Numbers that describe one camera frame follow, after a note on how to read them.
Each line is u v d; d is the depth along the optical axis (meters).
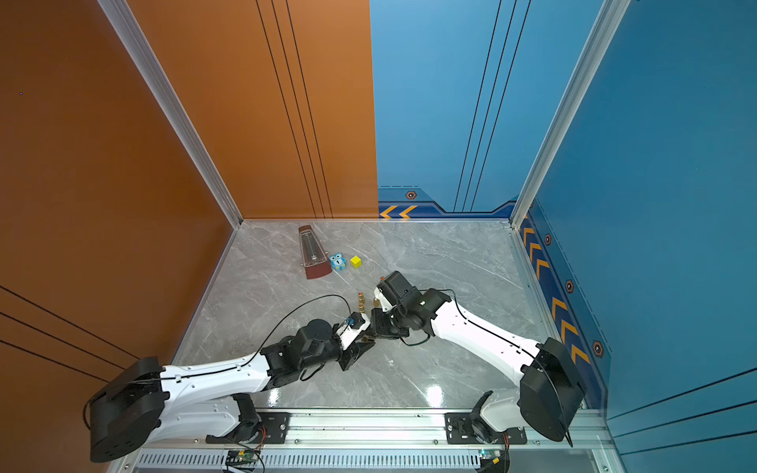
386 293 0.62
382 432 0.75
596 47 0.74
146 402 0.42
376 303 0.94
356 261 1.05
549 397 0.40
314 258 0.99
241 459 0.72
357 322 0.67
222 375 0.51
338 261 1.05
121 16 0.70
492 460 0.69
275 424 0.74
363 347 0.72
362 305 0.92
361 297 0.94
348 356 0.68
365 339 0.76
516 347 0.44
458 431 0.72
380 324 0.68
